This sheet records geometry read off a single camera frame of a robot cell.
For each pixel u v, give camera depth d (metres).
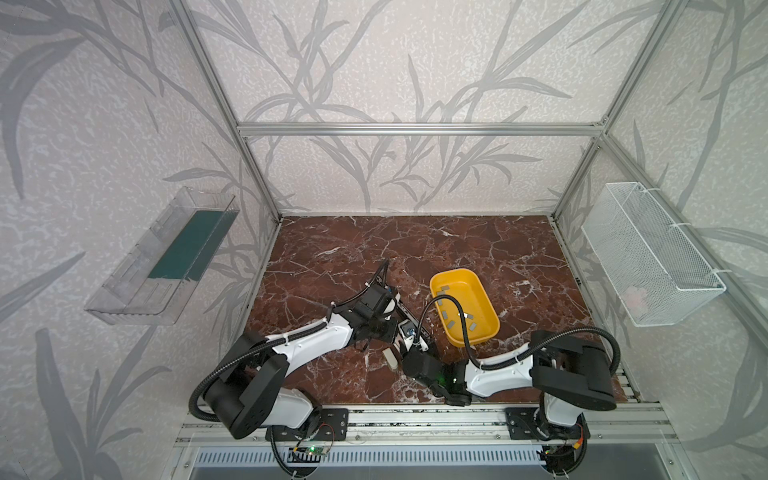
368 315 0.68
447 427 0.75
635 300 0.73
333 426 0.72
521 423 0.73
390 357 0.82
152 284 0.64
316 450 0.71
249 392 0.42
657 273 0.62
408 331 0.72
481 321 0.92
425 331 0.87
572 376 0.45
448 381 0.63
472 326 0.91
